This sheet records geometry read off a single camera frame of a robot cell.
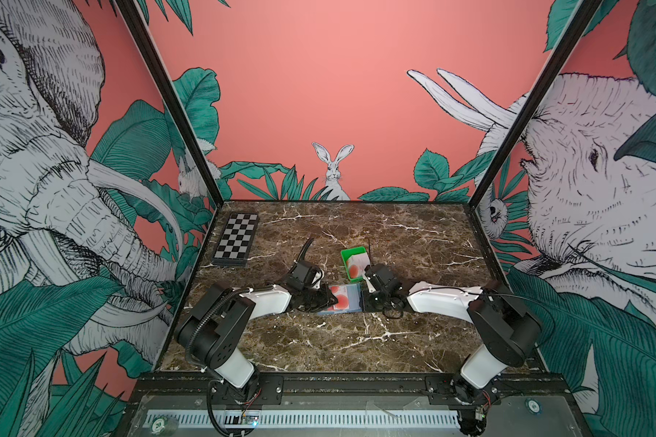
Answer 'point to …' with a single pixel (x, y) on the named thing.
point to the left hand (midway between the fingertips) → (340, 297)
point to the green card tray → (348, 252)
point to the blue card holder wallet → (355, 304)
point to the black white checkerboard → (235, 243)
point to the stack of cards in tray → (356, 265)
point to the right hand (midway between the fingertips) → (357, 301)
